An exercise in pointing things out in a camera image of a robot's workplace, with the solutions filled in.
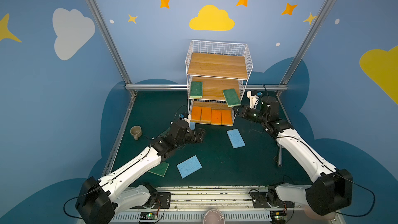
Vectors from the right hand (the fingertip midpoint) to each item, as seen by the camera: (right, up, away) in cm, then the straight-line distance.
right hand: (235, 106), depth 78 cm
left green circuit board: (-42, -51, -8) cm, 67 cm away
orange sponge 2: (-14, -6, +27) cm, 31 cm away
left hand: (-19, -12, -1) cm, 22 cm away
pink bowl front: (-12, -51, -8) cm, 53 cm away
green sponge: (-21, +9, +8) cm, 24 cm away
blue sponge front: (-24, -34, +6) cm, 42 cm away
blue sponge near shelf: (-24, -13, +24) cm, 36 cm away
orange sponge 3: (-7, -7, +26) cm, 28 cm away
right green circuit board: (+18, -52, -7) cm, 56 cm away
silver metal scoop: (+26, -31, +6) cm, 41 cm away
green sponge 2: (-1, +4, +4) cm, 6 cm away
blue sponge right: (+4, -20, +17) cm, 27 cm away
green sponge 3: (-40, -35, +5) cm, 53 cm away
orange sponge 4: (0, -7, +25) cm, 26 cm away
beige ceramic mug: (-59, -16, +19) cm, 65 cm away
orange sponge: (-21, -4, +29) cm, 36 cm away
